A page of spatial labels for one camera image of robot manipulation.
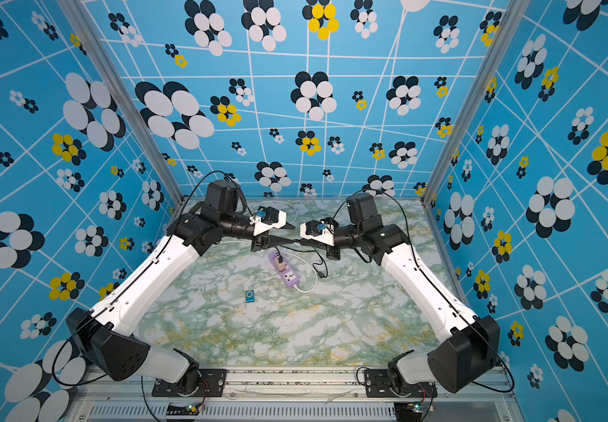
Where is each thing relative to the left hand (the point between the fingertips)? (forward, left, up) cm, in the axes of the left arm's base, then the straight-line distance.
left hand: (295, 227), depth 67 cm
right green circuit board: (-36, -30, -34) cm, 58 cm away
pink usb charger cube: (+5, +6, -27) cm, 29 cm away
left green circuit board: (-35, +31, -37) cm, 60 cm away
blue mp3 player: (-4, +17, -34) cm, 38 cm away
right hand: (+1, -4, -5) cm, 6 cm away
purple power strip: (+3, +4, -32) cm, 32 cm away
